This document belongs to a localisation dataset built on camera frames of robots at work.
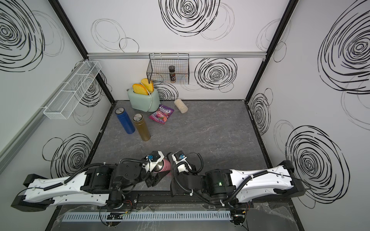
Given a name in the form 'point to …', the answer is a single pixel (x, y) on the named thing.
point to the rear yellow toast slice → (149, 86)
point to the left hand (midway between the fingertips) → (165, 166)
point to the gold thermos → (138, 119)
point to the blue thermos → (125, 120)
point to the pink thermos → (164, 166)
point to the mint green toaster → (150, 103)
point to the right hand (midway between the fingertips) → (172, 172)
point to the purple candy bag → (162, 114)
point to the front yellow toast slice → (139, 89)
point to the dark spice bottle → (172, 76)
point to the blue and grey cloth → (171, 160)
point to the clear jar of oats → (181, 106)
